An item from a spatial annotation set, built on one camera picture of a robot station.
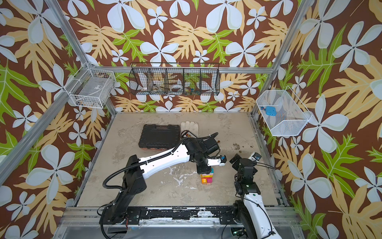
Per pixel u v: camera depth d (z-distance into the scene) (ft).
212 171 2.31
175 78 3.20
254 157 2.34
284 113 2.74
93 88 2.81
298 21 2.36
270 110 2.83
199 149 1.83
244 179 2.07
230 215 2.42
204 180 2.69
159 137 3.43
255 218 1.58
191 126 3.64
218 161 2.24
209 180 2.72
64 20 2.39
